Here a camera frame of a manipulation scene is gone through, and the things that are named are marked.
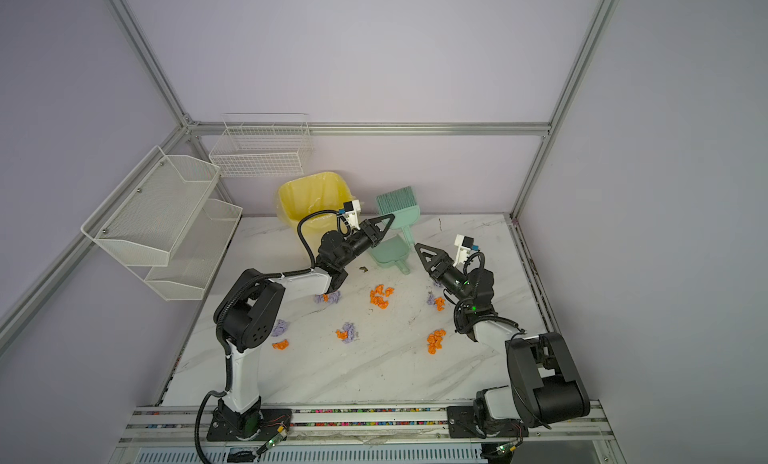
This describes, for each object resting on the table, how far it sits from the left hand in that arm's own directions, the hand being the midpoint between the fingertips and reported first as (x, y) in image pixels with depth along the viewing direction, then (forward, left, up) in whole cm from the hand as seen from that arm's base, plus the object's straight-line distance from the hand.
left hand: (396, 216), depth 82 cm
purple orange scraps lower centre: (-22, +15, -27) cm, 38 cm away
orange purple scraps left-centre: (-11, +22, -27) cm, 36 cm away
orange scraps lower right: (-25, -12, -26) cm, 38 cm away
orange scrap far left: (-26, +33, -27) cm, 50 cm away
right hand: (-10, -5, -3) cm, 12 cm away
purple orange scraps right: (-12, -15, -27) cm, 33 cm away
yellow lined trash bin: (+20, +23, -8) cm, 32 cm away
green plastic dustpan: (+7, +1, -25) cm, 26 cm away
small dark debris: (+2, +11, -28) cm, 30 cm away
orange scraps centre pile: (-11, +5, -28) cm, 30 cm away
